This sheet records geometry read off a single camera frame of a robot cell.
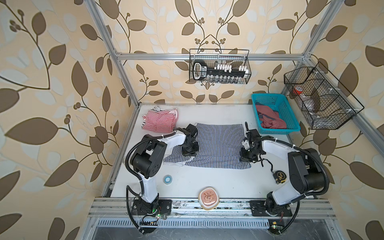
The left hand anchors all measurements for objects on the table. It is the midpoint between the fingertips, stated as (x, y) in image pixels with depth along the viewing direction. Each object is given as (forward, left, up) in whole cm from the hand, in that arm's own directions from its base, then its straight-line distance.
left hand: (198, 153), depth 92 cm
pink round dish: (-25, -6, +1) cm, 26 cm away
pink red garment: (+29, -51, +2) cm, 59 cm away
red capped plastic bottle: (+30, -59, +28) cm, 71 cm away
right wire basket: (+12, -63, +31) cm, 71 cm away
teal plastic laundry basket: (+42, -61, +5) cm, 75 cm away
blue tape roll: (-16, +17, -2) cm, 23 cm away
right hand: (-4, -27, -1) cm, 27 cm away
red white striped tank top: (+23, +28, +2) cm, 36 cm away
